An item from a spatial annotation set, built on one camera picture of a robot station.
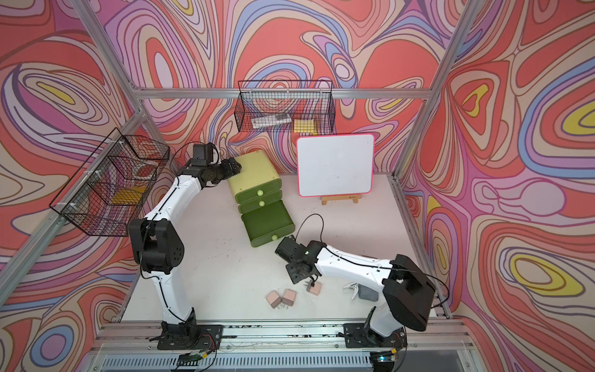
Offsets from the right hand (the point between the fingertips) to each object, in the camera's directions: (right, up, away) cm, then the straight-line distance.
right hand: (303, 274), depth 82 cm
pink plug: (-11, -8, -1) cm, 13 cm away
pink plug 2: (-5, -7, -2) cm, 9 cm away
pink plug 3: (+4, -6, +1) cm, 7 cm away
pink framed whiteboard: (+14, +42, +19) cm, 48 cm away
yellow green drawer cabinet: (-18, +30, +7) cm, 36 cm away
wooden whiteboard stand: (+12, +27, +23) cm, 38 cm away
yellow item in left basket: (-55, +28, -10) cm, 63 cm away
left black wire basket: (-64, +28, -8) cm, 70 cm away
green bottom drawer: (-15, +16, +16) cm, 27 cm away
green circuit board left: (-35, -22, -11) cm, 43 cm away
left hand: (-28, +39, +12) cm, 50 cm away
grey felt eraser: (+22, -6, -2) cm, 23 cm away
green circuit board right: (+25, -23, -10) cm, 35 cm away
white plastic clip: (+18, -4, 0) cm, 19 cm away
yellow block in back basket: (+2, +56, +9) cm, 57 cm away
